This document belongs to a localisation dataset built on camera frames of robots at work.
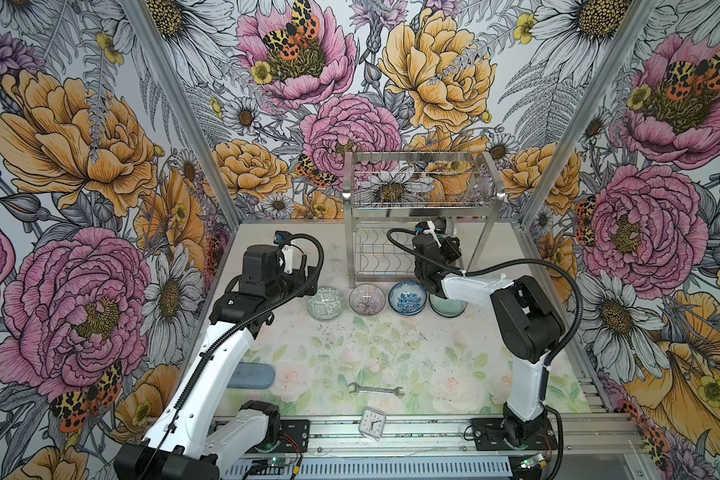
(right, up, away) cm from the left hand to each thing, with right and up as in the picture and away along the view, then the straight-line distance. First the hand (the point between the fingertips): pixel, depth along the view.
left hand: (300, 279), depth 77 cm
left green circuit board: (-4, -42, -6) cm, 43 cm away
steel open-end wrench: (+15, -30, +4) cm, 34 cm away
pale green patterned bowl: (+4, -10, +20) cm, 22 cm away
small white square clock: (+18, -35, -2) cm, 40 cm away
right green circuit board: (+56, -42, -5) cm, 70 cm away
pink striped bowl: (+17, -9, +21) cm, 28 cm away
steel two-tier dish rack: (+24, +29, +40) cm, 55 cm away
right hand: (+45, +9, +16) cm, 49 cm away
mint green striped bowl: (+41, -10, +16) cm, 45 cm away
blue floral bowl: (+30, -8, +20) cm, 36 cm away
